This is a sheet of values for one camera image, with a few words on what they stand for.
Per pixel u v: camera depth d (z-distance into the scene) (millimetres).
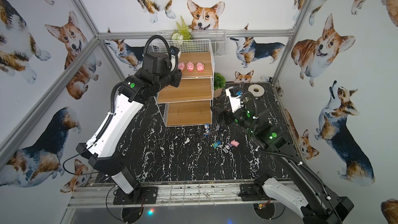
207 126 960
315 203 386
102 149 415
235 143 881
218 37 926
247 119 495
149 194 738
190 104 1089
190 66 690
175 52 550
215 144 886
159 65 474
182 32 817
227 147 861
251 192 733
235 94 533
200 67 689
